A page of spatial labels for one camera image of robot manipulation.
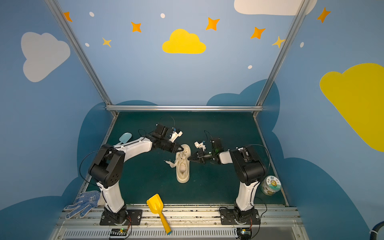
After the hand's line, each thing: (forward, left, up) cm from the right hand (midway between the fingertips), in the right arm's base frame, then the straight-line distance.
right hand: (190, 158), depth 86 cm
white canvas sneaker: (-3, +4, -2) cm, 5 cm away
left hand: (+8, +5, -1) cm, 9 cm away
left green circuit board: (-36, +33, -11) cm, 50 cm away
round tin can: (-13, -43, 0) cm, 45 cm away
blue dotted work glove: (-25, +55, -7) cm, 61 cm away
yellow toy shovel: (-24, +17, -8) cm, 30 cm away
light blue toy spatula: (+17, +48, -7) cm, 51 cm away
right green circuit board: (-33, -30, -12) cm, 46 cm away
